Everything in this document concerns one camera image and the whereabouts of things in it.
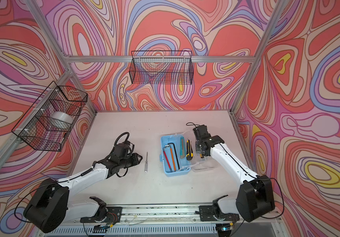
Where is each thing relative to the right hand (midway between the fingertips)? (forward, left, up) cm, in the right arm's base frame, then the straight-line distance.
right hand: (206, 150), depth 84 cm
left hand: (0, +38, -5) cm, 38 cm away
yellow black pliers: (+2, +10, -3) cm, 10 cm away
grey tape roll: (+8, +75, +22) cm, 78 cm away
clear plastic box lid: (-8, +6, -1) cm, 10 cm away
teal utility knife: (+4, +14, -3) cm, 15 cm away
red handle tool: (+2, +24, -10) cm, 26 cm away
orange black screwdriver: (+1, +20, -12) cm, 23 cm away
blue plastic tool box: (+4, +19, -12) cm, 22 cm away
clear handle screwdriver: (-2, +36, -11) cm, 38 cm away
